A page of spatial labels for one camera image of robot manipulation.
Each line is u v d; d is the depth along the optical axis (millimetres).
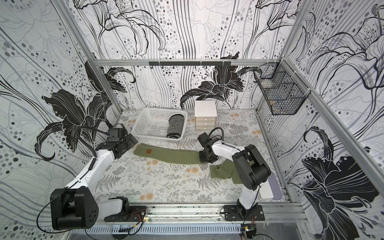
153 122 1106
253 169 482
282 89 884
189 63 909
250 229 702
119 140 637
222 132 719
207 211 743
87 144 554
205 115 989
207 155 782
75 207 398
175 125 981
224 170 838
